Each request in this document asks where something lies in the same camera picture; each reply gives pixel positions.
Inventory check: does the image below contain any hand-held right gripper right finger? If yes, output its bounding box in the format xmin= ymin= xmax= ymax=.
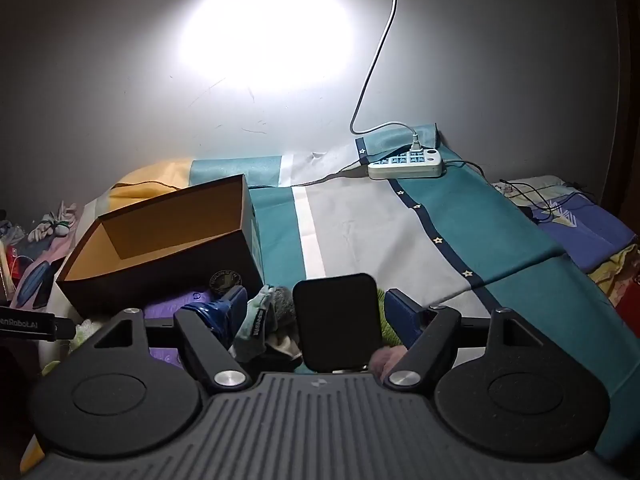
xmin=384 ymin=288 xmax=556 ymax=390

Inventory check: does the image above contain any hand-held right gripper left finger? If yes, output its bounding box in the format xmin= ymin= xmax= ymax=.
xmin=70 ymin=287 xmax=251 ymax=395

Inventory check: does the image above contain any green fuzzy cloth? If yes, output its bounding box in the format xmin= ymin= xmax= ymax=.
xmin=376 ymin=289 xmax=402 ymax=347

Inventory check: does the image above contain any light teal sock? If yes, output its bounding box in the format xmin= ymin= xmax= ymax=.
xmin=234 ymin=285 xmax=275 ymax=362

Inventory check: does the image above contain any pink plush toy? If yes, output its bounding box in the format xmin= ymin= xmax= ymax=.
xmin=369 ymin=345 xmax=408 ymax=383

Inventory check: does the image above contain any purple packet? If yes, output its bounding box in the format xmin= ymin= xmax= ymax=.
xmin=142 ymin=287 xmax=236 ymax=368

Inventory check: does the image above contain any brown cardboard box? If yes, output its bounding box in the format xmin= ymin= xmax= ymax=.
xmin=55 ymin=174 xmax=265 ymax=320

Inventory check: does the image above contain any pink patterned pillow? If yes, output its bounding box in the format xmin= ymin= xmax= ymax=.
xmin=9 ymin=200 xmax=103 ymax=313

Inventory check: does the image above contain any red packet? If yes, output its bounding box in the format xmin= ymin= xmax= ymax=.
xmin=0 ymin=242 xmax=23 ymax=295

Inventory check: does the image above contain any white glove bundle green tie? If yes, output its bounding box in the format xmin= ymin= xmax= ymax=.
xmin=49 ymin=201 xmax=77 ymax=237

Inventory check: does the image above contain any white power strip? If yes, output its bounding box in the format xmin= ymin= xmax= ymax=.
xmin=368 ymin=148 xmax=445 ymax=180

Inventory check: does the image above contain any pale printed cloth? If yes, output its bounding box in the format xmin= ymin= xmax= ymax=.
xmin=491 ymin=175 xmax=597 ymax=213

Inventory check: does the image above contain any blue pillow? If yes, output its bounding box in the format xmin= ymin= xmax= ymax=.
xmin=529 ymin=192 xmax=637 ymax=275

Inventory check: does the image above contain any colourful printed cloth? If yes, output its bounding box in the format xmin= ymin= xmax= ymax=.
xmin=586 ymin=244 xmax=640 ymax=338

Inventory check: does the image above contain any thin black cable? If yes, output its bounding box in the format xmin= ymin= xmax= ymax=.
xmin=440 ymin=159 xmax=597 ymax=222

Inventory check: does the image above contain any white power cable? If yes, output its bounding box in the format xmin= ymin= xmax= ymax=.
xmin=350 ymin=0 xmax=422 ymax=153

